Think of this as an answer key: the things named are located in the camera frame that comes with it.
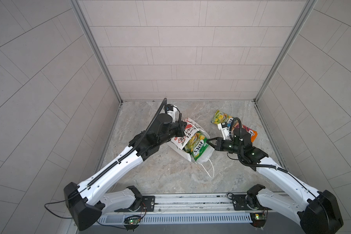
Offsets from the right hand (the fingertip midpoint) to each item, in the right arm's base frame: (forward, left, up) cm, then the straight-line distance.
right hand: (206, 143), depth 74 cm
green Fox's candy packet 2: (+27, -15, -13) cm, 33 cm away
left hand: (+4, +8, +13) cm, 16 cm away
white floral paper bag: (-2, +15, +3) cm, 15 cm away
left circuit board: (-29, +37, -14) cm, 49 cm away
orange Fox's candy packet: (+13, -35, -16) cm, 41 cm away
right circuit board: (-32, -22, -19) cm, 43 cm away
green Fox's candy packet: (+1, +4, -4) cm, 6 cm away
